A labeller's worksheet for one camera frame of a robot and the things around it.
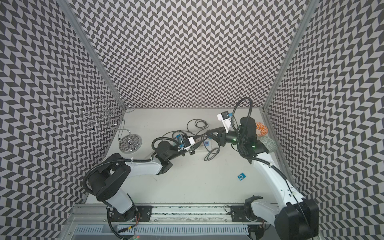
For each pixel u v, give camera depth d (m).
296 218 0.38
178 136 1.00
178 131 1.05
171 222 0.71
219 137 0.61
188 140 0.60
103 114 1.01
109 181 0.44
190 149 0.67
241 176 0.85
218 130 0.64
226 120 0.61
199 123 1.09
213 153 0.84
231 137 0.63
